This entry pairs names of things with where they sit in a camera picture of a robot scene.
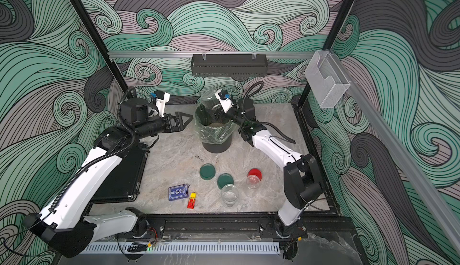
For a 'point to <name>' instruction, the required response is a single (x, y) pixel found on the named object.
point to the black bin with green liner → (214, 129)
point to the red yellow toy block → (191, 203)
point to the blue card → (178, 192)
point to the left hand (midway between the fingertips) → (184, 115)
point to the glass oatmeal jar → (230, 195)
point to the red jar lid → (254, 172)
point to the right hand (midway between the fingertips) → (211, 102)
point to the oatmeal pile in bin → (216, 125)
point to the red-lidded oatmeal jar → (253, 182)
